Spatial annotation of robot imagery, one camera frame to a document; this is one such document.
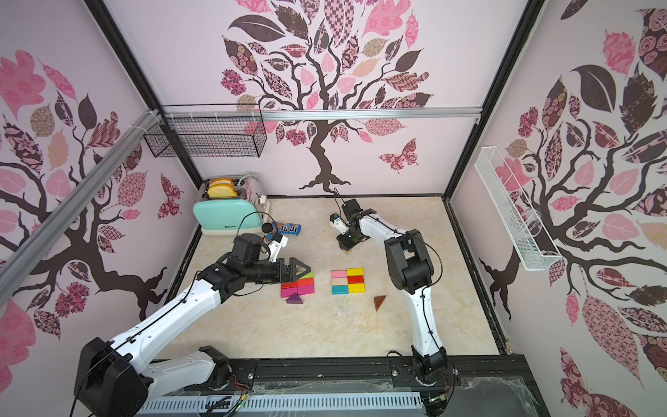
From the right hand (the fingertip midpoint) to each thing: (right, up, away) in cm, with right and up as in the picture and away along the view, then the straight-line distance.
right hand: (345, 244), depth 102 cm
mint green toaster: (-45, +16, -4) cm, 48 cm away
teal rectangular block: (-2, -15, -11) cm, 19 cm away
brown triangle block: (+11, -18, -16) cm, 26 cm away
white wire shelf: (+48, +4, -37) cm, 61 cm away
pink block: (-3, -10, -7) cm, 13 cm away
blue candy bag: (-24, +6, +5) cm, 25 cm away
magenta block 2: (-14, -15, -12) cm, 24 cm away
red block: (-20, -13, -12) cm, 27 cm away
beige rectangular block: (-2, -13, -9) cm, 16 cm away
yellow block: (+4, -10, -7) cm, 12 cm away
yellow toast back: (-47, +25, -2) cm, 54 cm away
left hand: (-14, -7, -26) cm, 30 cm away
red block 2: (+4, -12, -9) cm, 15 cm away
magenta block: (-21, -16, -12) cm, 29 cm away
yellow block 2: (+4, -14, -11) cm, 19 cm away
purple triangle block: (-18, -18, -14) cm, 29 cm away
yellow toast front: (-48, +21, -5) cm, 52 cm away
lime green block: (-11, -6, -30) cm, 32 cm away
